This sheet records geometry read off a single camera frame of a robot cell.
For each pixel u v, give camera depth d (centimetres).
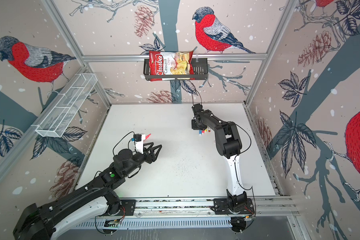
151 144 77
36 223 40
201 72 95
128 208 73
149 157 67
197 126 92
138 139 65
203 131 104
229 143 59
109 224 72
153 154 69
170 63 88
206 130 104
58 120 71
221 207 73
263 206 75
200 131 104
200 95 122
